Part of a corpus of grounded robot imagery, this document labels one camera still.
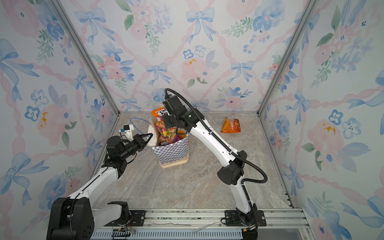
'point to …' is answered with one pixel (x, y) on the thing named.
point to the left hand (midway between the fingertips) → (153, 133)
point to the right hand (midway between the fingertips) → (167, 117)
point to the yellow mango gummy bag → (181, 132)
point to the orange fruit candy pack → (160, 112)
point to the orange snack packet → (231, 126)
